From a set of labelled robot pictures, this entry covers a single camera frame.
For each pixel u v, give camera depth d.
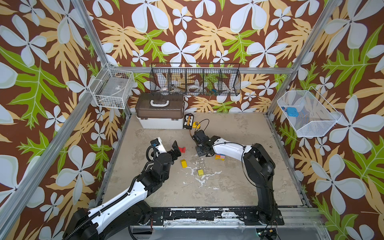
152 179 0.59
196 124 1.11
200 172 0.88
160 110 0.95
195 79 0.98
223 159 0.93
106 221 0.43
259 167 0.51
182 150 0.96
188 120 1.14
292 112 0.86
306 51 0.83
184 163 0.91
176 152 0.70
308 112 0.82
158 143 0.66
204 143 0.74
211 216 0.75
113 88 0.86
